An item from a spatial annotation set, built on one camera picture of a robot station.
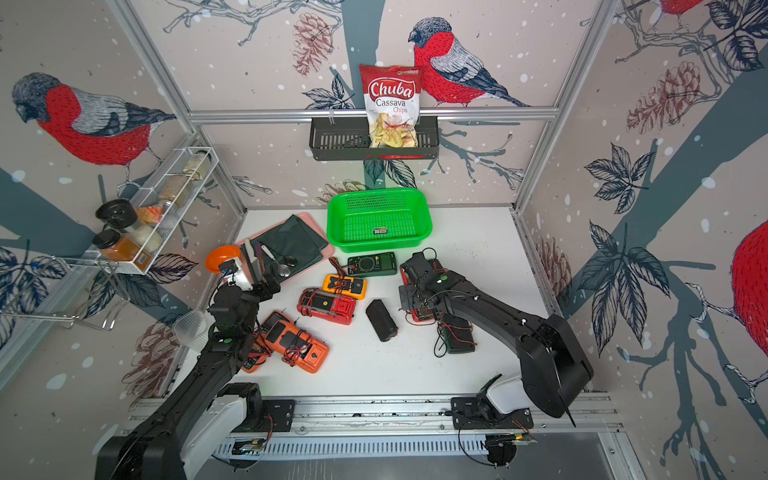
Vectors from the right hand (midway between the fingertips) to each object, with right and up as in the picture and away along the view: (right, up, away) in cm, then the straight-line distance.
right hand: (418, 291), depth 87 cm
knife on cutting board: (-57, +8, +17) cm, 60 cm away
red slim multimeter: (0, -5, -8) cm, 9 cm away
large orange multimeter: (-38, -11, -7) cm, 40 cm away
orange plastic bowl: (-69, +10, +17) cm, 72 cm away
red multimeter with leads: (-24, -5, +1) cm, 25 cm away
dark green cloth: (-46, +12, +22) cm, 53 cm away
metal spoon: (-46, +5, +14) cm, 48 cm away
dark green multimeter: (-11, +7, +14) cm, 19 cm away
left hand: (-45, +9, -5) cm, 46 cm away
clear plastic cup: (-71, -13, +4) cm, 72 cm away
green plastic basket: (-14, +22, +30) cm, 40 cm away
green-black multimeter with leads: (+10, -12, -4) cm, 16 cm away
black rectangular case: (-11, -9, 0) cm, 14 cm away
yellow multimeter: (-21, 0, +6) cm, 22 cm away
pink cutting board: (-64, +12, +21) cm, 69 cm away
